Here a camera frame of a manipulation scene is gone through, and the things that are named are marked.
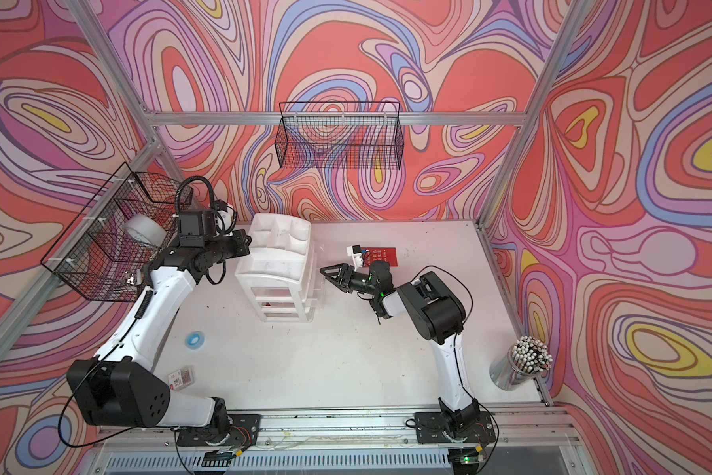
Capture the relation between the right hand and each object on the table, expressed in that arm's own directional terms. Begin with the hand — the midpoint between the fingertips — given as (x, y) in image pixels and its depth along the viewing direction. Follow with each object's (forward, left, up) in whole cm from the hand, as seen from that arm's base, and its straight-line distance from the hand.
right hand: (323, 280), depth 90 cm
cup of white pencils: (-29, -48, +1) cm, 56 cm away
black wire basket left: (-5, +52, +22) cm, 57 cm away
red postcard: (-8, +13, -1) cm, 15 cm away
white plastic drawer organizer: (-4, +12, +9) cm, 16 cm away
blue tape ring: (-14, +40, -9) cm, 43 cm away
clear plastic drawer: (-1, +3, -6) cm, 6 cm away
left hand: (+4, +18, +16) cm, 24 cm away
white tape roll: (+2, +43, +23) cm, 49 cm away
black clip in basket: (-5, +44, +16) cm, 47 cm away
